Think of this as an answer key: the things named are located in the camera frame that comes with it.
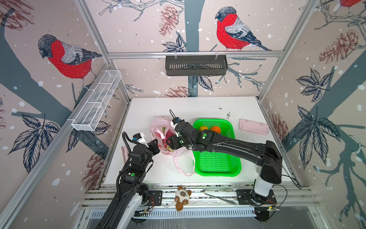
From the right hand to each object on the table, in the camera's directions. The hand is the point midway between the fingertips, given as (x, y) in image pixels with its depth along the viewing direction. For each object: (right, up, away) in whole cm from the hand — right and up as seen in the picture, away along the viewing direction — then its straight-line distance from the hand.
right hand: (168, 141), depth 75 cm
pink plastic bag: (-5, +6, +8) cm, 11 cm away
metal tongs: (+33, -27, +1) cm, 42 cm away
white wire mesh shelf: (-41, +22, +4) cm, 47 cm away
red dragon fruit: (0, +4, +1) cm, 4 cm away
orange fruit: (+30, +4, +18) cm, 35 cm away
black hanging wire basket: (+5, +52, +32) cm, 61 cm away
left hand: (-7, 0, +3) cm, 7 cm away
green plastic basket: (+24, -16, +10) cm, 30 cm away
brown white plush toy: (+8, -28, -3) cm, 30 cm away
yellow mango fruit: (+21, +5, +20) cm, 30 cm away
